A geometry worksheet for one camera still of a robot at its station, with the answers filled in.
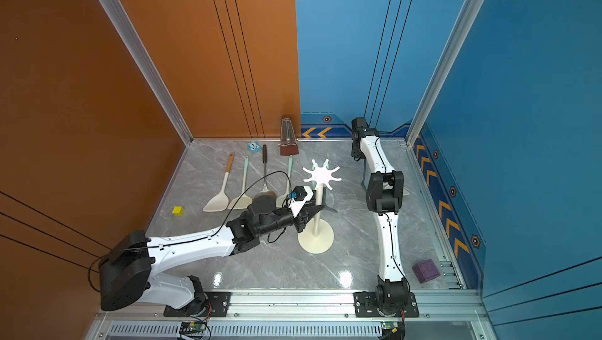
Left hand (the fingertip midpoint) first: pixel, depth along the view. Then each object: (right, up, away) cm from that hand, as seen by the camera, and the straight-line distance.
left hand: (321, 201), depth 71 cm
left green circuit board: (-39, -39, +1) cm, 55 cm away
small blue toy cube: (-31, +19, +45) cm, 58 cm away
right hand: (+22, +16, +37) cm, 46 cm away
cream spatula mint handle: (-31, -4, +26) cm, 41 cm away
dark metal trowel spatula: (-25, +14, +41) cm, 51 cm away
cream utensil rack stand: (0, -15, +16) cm, 22 cm away
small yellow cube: (-56, -8, +21) cm, 60 cm away
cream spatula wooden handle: (-42, +12, +41) cm, 60 cm away
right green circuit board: (+22, -39, +2) cm, 45 cm away
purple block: (+34, -23, +5) cm, 42 cm away
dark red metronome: (-13, +20, +39) cm, 46 cm away
